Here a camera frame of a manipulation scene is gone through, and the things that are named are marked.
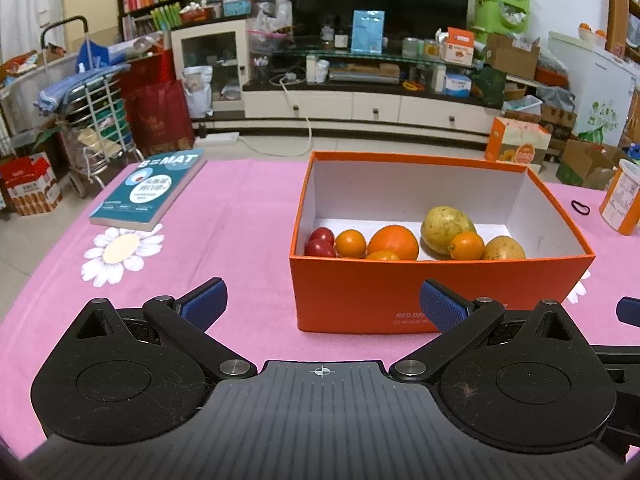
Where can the red printed carton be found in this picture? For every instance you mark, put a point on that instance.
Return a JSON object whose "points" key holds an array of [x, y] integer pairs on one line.
{"points": [[30, 185]]}

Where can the white power strip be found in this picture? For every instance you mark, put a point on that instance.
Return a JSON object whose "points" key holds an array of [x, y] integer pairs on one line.
{"points": [[220, 137]]}

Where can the white bowl of oranges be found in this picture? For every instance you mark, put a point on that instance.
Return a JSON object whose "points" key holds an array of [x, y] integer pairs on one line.
{"points": [[592, 34]]}

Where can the orange cardboard box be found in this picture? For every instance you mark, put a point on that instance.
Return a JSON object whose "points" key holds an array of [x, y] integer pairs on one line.
{"points": [[350, 290]]}

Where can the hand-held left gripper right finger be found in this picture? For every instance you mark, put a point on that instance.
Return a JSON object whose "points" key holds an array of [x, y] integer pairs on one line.
{"points": [[440, 305]]}

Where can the red cherry tomato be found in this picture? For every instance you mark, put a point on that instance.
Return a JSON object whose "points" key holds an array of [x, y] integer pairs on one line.
{"points": [[320, 249], [322, 235]]}

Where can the teal tissue box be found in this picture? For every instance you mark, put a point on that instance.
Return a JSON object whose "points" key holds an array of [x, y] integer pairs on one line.
{"points": [[237, 7]]}

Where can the green plastic storage rack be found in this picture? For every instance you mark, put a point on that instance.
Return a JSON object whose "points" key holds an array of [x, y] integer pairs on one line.
{"points": [[487, 5]]}

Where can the orange white gift box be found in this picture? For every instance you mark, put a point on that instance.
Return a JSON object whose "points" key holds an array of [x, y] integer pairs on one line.
{"points": [[520, 142]]}

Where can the pink daisy-print tablecloth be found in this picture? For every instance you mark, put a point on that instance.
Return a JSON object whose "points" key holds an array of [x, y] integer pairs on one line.
{"points": [[225, 220]]}

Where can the teal book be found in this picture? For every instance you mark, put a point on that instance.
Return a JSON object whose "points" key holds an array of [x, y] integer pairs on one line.
{"points": [[150, 187]]}

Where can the white glass-door cabinet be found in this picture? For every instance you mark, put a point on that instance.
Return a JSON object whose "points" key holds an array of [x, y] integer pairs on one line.
{"points": [[210, 27]]}

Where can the white TV cabinet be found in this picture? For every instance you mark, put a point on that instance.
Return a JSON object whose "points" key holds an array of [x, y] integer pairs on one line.
{"points": [[325, 105]]}

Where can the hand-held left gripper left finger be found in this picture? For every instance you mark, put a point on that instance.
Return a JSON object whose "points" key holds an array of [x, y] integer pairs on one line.
{"points": [[205, 302]]}

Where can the wooden shelf unit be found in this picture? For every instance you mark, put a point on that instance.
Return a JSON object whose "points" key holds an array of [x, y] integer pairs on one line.
{"points": [[620, 0]]}

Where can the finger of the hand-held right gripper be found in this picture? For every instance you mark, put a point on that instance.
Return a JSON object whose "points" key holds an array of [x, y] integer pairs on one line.
{"points": [[630, 311], [622, 365]]}

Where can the blue white tissue box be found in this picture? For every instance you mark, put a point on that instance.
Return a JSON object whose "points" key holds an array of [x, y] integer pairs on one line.
{"points": [[457, 85]]}

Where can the orange white canister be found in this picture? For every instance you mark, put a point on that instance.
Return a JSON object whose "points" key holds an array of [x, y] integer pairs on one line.
{"points": [[620, 200]]}

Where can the blue fabric bag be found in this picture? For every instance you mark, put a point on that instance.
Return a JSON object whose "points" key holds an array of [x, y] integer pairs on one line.
{"points": [[85, 77]]}

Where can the white printed bag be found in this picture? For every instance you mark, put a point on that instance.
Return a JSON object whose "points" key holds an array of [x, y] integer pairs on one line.
{"points": [[197, 92]]}

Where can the yellow-brown pear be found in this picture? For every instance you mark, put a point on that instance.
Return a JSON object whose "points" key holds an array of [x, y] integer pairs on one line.
{"points": [[504, 249]]}

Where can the white refrigerator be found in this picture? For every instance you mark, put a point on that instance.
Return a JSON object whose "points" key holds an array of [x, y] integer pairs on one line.
{"points": [[600, 75]]}

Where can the blue standing packet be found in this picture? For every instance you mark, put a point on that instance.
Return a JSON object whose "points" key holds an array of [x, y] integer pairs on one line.
{"points": [[368, 30]]}

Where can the large orange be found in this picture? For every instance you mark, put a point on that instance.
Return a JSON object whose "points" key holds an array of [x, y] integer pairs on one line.
{"points": [[393, 242]]}

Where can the metal trolley cart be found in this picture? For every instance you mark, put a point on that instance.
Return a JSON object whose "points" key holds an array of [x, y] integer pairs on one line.
{"points": [[90, 125]]}

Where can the white orange snack box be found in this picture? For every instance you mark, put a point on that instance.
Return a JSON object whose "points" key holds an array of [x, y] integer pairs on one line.
{"points": [[457, 47]]}

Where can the open brown cardboard box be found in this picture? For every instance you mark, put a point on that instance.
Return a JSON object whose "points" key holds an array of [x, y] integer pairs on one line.
{"points": [[582, 165]]}

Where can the green-yellow pear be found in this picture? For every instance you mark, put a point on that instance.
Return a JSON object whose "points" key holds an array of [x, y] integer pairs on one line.
{"points": [[446, 230]]}

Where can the red paper bag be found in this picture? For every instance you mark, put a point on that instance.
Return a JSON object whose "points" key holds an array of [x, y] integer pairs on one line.
{"points": [[160, 115], [145, 67]]}

